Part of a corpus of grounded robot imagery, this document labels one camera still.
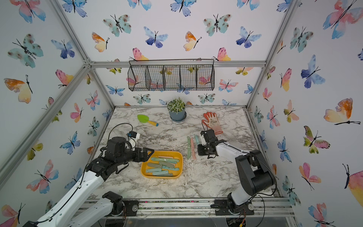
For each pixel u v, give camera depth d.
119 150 0.59
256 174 0.47
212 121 1.10
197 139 0.98
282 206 0.76
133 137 0.67
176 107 1.00
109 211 0.61
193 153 0.93
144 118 1.14
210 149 0.68
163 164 0.89
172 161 0.90
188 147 0.96
